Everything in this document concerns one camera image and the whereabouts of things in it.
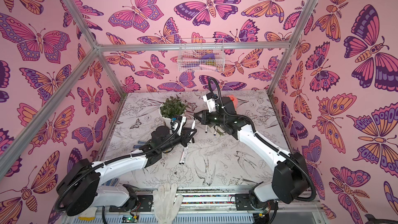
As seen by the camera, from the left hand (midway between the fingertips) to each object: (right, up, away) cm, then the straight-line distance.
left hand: (196, 129), depth 76 cm
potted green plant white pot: (-15, +10, +13) cm, 22 cm away
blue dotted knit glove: (-35, -12, +17) cm, 41 cm away
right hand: (-1, +8, 0) cm, 8 cm away
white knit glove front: (-15, -35, -3) cm, 38 cm away
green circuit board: (-32, -42, -4) cm, 53 cm away
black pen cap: (-1, +5, 0) cm, 5 cm away
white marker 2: (-8, -17, +12) cm, 22 cm away
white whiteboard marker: (+5, -5, +23) cm, 24 cm away
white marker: (-2, +2, 0) cm, 3 cm away
